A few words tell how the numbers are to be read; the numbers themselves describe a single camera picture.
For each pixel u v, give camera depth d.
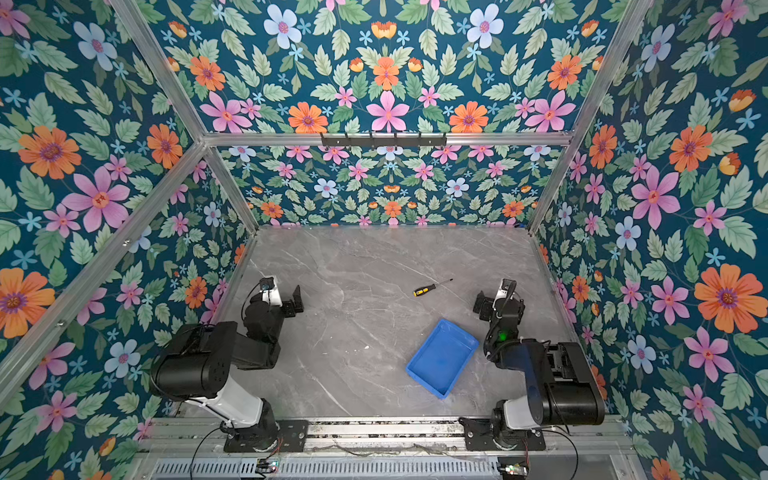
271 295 0.79
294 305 0.86
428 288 1.00
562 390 0.45
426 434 0.75
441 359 0.86
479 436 0.73
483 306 0.84
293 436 0.73
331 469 0.77
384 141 0.93
